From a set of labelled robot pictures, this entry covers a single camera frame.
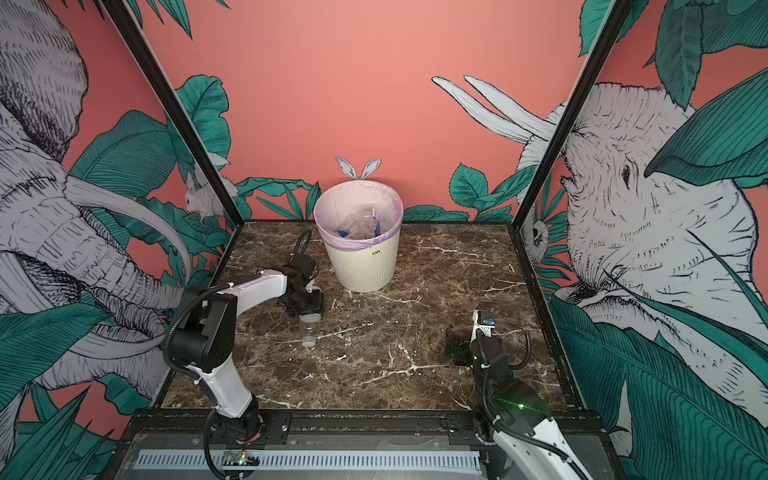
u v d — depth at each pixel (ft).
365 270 2.90
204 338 1.60
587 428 2.49
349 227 3.21
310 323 3.02
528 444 1.63
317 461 2.30
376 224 2.98
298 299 2.63
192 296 1.66
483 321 2.16
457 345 2.25
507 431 1.68
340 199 3.05
